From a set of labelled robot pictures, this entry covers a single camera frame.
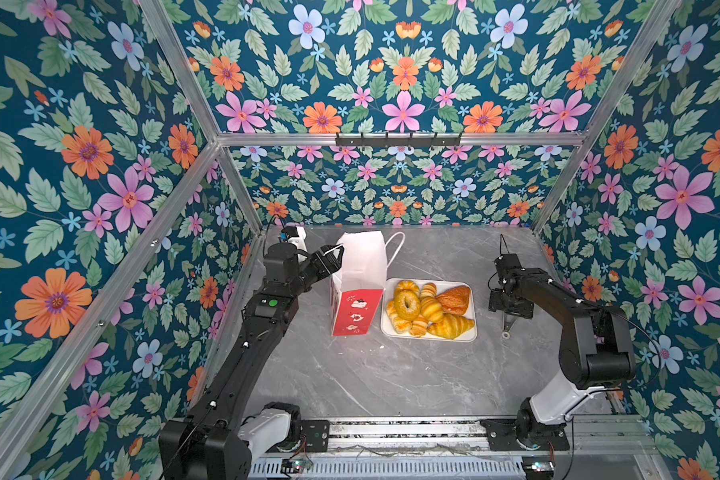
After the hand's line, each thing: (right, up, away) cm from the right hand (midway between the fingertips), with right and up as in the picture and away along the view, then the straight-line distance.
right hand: (508, 307), depth 93 cm
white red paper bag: (-46, +8, -20) cm, 51 cm away
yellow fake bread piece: (-34, -5, -4) cm, 35 cm away
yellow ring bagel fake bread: (-32, +1, -2) cm, 32 cm away
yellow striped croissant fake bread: (-19, -5, -5) cm, 21 cm away
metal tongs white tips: (-2, -8, -2) cm, 8 cm away
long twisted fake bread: (-25, +2, -4) cm, 26 cm away
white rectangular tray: (-37, +4, +8) cm, 39 cm away
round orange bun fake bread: (-32, +6, +5) cm, 33 cm away
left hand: (-51, +19, -20) cm, 58 cm away
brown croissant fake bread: (-16, +2, +2) cm, 16 cm away
